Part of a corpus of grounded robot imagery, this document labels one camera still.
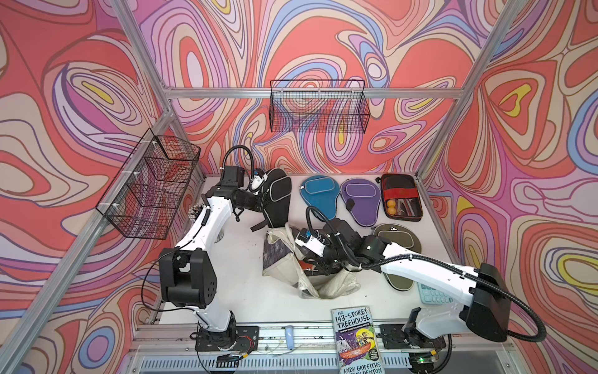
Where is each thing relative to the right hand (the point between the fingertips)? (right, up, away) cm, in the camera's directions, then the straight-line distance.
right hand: (308, 264), depth 75 cm
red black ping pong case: (+45, +22, +33) cm, 60 cm away
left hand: (-15, +20, +12) cm, 28 cm away
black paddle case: (-12, +21, +10) cm, 27 cm away
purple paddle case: (+26, +22, +34) cm, 48 cm away
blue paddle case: (+8, +24, +33) cm, 42 cm away
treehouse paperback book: (+15, -23, -3) cm, 28 cm away
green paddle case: (+40, +5, +18) cm, 44 cm away
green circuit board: (-26, -29, -3) cm, 39 cm away
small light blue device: (-6, -21, -3) cm, 22 cm away
